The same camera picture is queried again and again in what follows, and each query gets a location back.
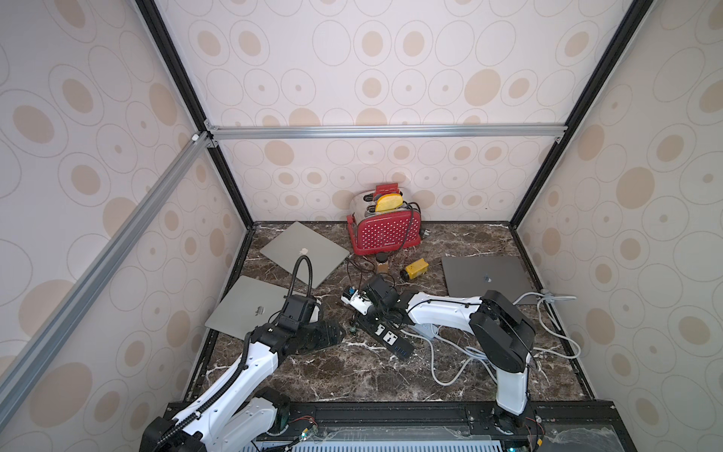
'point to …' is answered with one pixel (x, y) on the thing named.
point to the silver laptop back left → (298, 240)
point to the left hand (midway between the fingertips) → (341, 335)
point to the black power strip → (391, 335)
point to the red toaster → (369, 231)
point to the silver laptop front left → (248, 306)
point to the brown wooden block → (383, 267)
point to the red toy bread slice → (387, 188)
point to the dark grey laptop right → (474, 276)
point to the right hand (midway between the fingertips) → (354, 327)
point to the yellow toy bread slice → (389, 201)
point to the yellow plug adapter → (417, 268)
